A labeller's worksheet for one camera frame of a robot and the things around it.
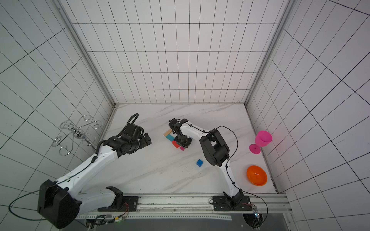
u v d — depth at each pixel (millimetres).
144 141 732
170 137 992
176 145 909
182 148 931
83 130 707
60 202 373
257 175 795
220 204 699
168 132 1008
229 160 577
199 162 852
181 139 817
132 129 620
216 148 559
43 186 397
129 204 723
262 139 809
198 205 733
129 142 608
